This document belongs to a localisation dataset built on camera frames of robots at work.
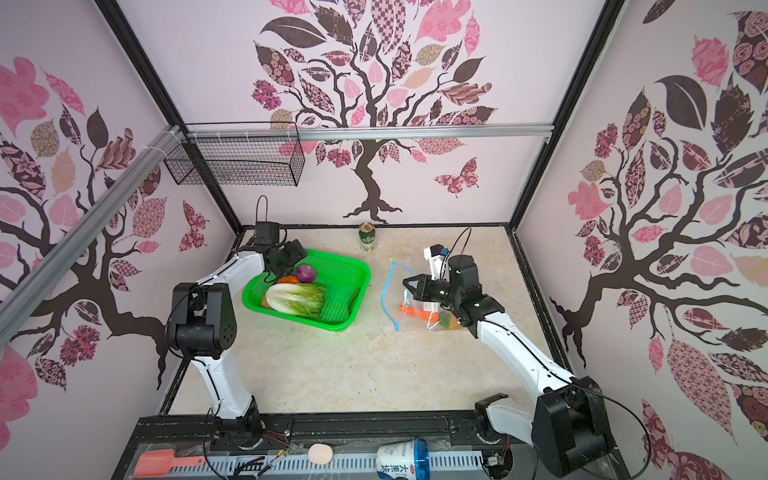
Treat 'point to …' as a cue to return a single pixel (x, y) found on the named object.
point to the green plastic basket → (345, 280)
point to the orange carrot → (421, 313)
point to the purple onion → (305, 273)
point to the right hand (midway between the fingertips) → (406, 278)
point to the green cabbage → (296, 298)
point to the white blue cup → (404, 460)
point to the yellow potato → (449, 320)
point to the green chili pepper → (353, 298)
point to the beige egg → (320, 454)
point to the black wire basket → (240, 153)
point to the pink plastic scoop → (158, 462)
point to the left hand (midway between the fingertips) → (299, 257)
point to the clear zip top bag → (395, 294)
